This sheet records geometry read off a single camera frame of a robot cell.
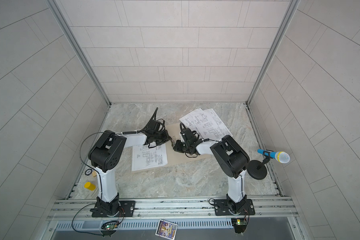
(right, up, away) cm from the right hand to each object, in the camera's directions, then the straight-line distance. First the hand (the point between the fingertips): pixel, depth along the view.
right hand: (174, 148), depth 93 cm
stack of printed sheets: (+24, +14, +11) cm, 30 cm away
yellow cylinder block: (-40, -14, -20) cm, 47 cm away
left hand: (+1, +7, +4) cm, 9 cm away
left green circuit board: (-25, -27, -29) cm, 47 cm away
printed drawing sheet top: (-17, -4, -6) cm, 19 cm away
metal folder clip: (0, +4, +1) cm, 4 cm away
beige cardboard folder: (0, -4, -4) cm, 6 cm away
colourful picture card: (-1, -29, -28) cm, 41 cm away
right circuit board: (+33, -29, -25) cm, 50 cm away
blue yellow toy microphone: (+49, +4, -30) cm, 58 cm away
